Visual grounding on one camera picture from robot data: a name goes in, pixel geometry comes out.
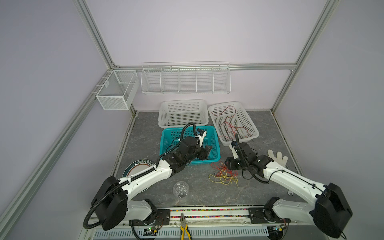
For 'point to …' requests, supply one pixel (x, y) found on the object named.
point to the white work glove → (282, 161)
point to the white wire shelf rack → (186, 78)
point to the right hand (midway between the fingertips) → (228, 163)
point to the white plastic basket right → (229, 119)
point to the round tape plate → (137, 167)
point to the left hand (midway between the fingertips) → (207, 146)
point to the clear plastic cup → (181, 189)
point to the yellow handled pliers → (184, 227)
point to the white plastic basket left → (178, 113)
